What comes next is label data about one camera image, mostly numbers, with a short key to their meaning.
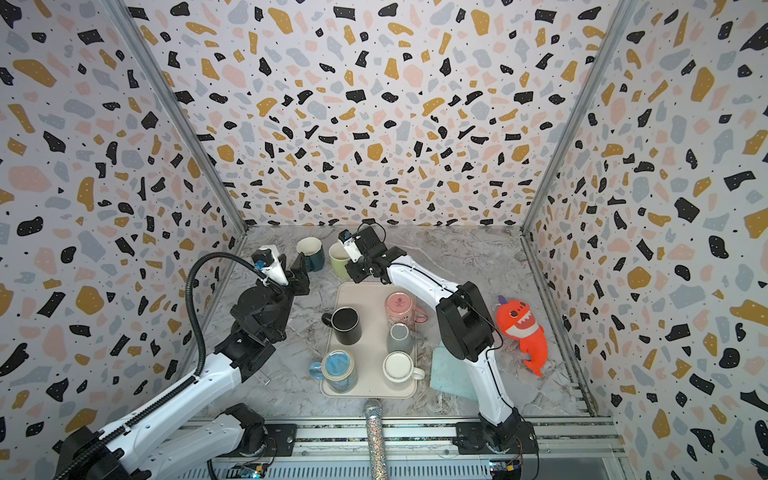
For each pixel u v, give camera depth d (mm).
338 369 748
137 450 407
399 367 792
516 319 871
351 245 838
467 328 548
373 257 729
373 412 747
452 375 838
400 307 857
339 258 922
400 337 816
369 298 1003
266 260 590
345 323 841
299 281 642
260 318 546
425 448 733
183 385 473
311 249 1063
